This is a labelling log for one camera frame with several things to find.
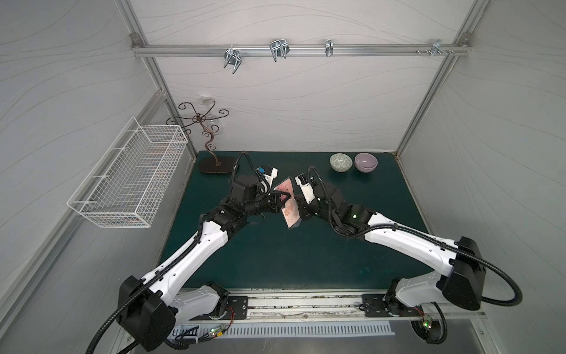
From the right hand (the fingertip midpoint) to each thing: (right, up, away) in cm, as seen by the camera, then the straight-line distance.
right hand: (298, 194), depth 76 cm
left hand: (-3, 0, -4) cm, 4 cm away
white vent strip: (-31, -44, -6) cm, 54 cm away
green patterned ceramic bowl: (+24, +13, +39) cm, 48 cm away
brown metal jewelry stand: (-39, +12, +39) cm, 56 cm away
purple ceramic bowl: (+37, +13, +38) cm, 54 cm away
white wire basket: (-56, +5, -6) cm, 56 cm away
